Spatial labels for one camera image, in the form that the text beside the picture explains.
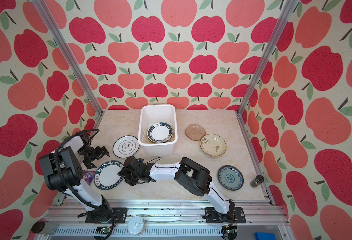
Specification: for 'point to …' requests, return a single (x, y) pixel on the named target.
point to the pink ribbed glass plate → (194, 132)
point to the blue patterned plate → (230, 178)
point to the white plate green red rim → (160, 132)
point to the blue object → (264, 236)
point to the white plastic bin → (151, 114)
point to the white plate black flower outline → (125, 146)
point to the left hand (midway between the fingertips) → (105, 159)
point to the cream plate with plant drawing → (213, 145)
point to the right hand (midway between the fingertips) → (119, 175)
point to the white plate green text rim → (106, 177)
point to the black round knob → (37, 227)
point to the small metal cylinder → (257, 180)
